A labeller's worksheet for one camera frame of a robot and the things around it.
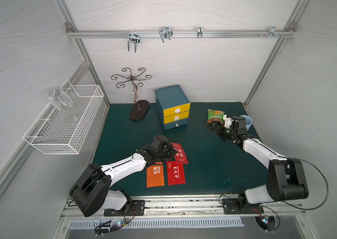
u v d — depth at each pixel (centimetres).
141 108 115
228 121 82
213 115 111
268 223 72
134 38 78
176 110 91
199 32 79
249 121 101
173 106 89
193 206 75
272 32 77
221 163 99
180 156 84
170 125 101
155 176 84
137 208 73
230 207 73
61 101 66
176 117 96
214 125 80
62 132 66
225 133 78
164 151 70
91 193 41
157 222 70
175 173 86
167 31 76
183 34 78
